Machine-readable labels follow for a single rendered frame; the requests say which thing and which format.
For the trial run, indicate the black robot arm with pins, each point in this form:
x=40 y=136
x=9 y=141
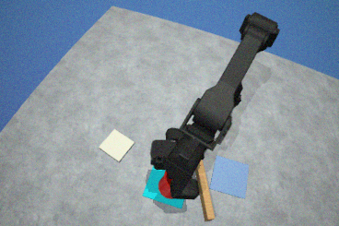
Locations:
x=180 y=159

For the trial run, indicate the red cup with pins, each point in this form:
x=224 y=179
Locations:
x=164 y=185

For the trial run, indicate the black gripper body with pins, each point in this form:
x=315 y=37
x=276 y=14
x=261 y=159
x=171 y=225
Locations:
x=181 y=189

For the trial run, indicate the cream flat square tile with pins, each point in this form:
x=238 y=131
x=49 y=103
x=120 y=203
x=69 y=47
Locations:
x=116 y=145

